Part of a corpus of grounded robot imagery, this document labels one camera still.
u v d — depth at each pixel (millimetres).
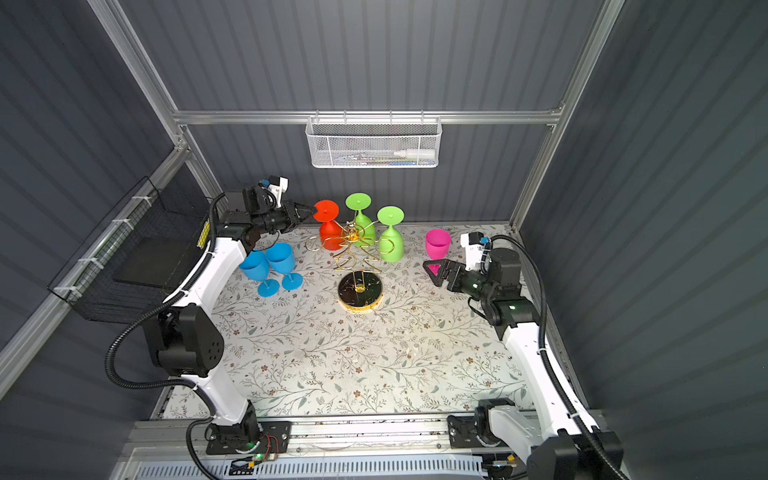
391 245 864
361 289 991
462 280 654
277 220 725
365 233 804
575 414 398
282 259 912
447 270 644
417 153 869
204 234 827
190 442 679
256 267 870
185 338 470
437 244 937
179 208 932
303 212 799
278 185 768
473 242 665
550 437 393
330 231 890
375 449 734
